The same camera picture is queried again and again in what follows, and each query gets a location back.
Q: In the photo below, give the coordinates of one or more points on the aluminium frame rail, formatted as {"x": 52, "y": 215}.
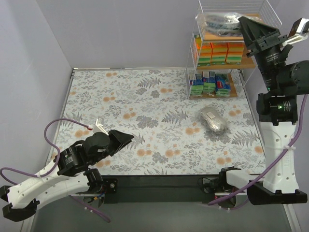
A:
{"x": 161, "y": 203}

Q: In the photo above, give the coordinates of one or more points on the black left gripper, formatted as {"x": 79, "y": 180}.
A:
{"x": 110, "y": 143}

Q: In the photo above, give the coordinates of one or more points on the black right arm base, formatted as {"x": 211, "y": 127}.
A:
{"x": 211, "y": 185}

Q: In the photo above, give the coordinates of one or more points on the white wire wooden shelf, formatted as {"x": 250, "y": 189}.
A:
{"x": 255, "y": 8}

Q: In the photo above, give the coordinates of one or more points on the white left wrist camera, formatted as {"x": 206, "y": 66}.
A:
{"x": 98, "y": 126}

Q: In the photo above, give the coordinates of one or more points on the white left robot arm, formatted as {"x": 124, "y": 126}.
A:
{"x": 70, "y": 172}

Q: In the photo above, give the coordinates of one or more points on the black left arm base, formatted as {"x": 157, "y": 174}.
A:
{"x": 107, "y": 185}

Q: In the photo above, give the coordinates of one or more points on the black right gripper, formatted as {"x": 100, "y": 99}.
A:
{"x": 263, "y": 42}

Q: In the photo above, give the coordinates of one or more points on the silver steel wool pack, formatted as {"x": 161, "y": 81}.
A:
{"x": 220, "y": 24}
{"x": 213, "y": 120}

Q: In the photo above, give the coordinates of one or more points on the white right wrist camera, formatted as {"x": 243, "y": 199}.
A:
{"x": 299, "y": 32}

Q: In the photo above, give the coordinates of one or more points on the orange Sponge Daddy box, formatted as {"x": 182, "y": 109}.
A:
{"x": 204, "y": 51}

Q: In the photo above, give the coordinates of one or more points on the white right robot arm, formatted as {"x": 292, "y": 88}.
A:
{"x": 279, "y": 115}

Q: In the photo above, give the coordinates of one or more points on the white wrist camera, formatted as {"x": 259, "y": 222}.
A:
{"x": 299, "y": 32}
{"x": 98, "y": 126}

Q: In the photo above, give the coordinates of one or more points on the blue green sponge pack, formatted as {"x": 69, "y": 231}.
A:
{"x": 222, "y": 85}
{"x": 196, "y": 84}
{"x": 209, "y": 82}

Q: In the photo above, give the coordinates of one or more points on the floral patterned table mat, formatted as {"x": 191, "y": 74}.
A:
{"x": 169, "y": 137}

